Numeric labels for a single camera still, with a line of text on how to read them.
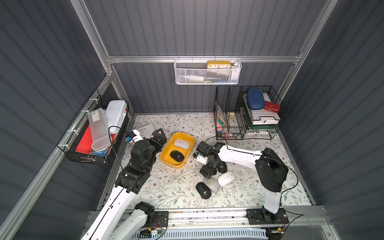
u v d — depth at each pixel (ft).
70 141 2.00
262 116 2.99
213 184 2.70
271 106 3.07
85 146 2.21
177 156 3.06
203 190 2.67
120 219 1.48
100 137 2.17
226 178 2.77
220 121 3.47
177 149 3.23
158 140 2.03
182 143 3.26
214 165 2.46
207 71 2.93
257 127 3.22
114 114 2.46
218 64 2.86
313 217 2.46
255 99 3.35
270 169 1.63
